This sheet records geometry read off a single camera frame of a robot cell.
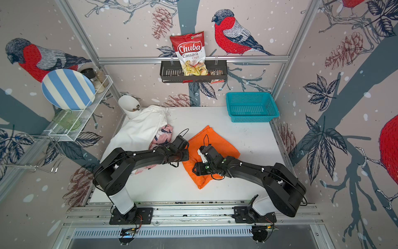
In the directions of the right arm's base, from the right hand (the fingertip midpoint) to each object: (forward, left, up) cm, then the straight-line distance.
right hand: (196, 169), depth 83 cm
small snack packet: (+48, -9, +31) cm, 57 cm away
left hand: (+11, +5, -4) cm, 13 cm away
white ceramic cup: (+44, +51, +6) cm, 67 cm away
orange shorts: (+26, -4, -7) cm, 28 cm away
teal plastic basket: (+56, -41, -6) cm, 70 cm away
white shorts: (+24, +41, -1) cm, 47 cm away
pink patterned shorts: (+22, +24, -1) cm, 32 cm away
